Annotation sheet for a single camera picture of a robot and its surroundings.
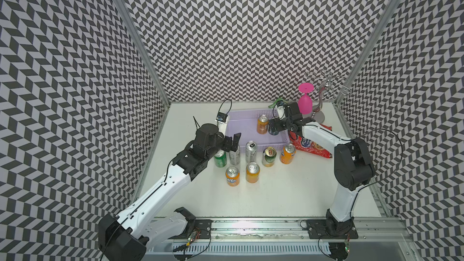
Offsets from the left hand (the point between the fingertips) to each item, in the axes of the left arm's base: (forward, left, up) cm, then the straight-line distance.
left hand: (229, 132), depth 75 cm
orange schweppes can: (-11, -10, -16) cm, 22 cm away
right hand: (+16, -25, -14) cm, 33 cm away
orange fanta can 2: (-13, -1, -15) cm, 20 cm away
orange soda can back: (+16, -17, -16) cm, 28 cm away
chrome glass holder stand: (+20, -45, +4) cm, 50 cm away
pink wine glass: (+23, -39, -6) cm, 45 cm away
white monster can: (-3, -2, -15) cm, 16 cm away
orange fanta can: (-2, -27, -15) cm, 31 cm away
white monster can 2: (-1, -10, -13) cm, 16 cm away
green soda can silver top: (-4, +5, -16) cm, 18 cm away
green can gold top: (-3, -18, -16) cm, 24 cm away
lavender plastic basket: (+26, -7, -26) cm, 38 cm away
